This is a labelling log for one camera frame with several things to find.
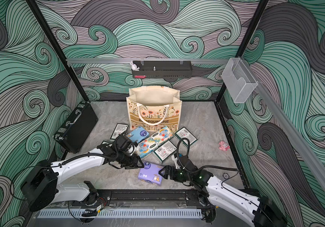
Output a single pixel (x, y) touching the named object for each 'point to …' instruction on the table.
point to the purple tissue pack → (150, 172)
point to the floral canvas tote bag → (153, 108)
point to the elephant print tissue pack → (150, 144)
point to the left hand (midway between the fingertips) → (142, 165)
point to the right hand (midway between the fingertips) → (163, 176)
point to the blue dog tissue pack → (138, 135)
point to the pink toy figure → (223, 145)
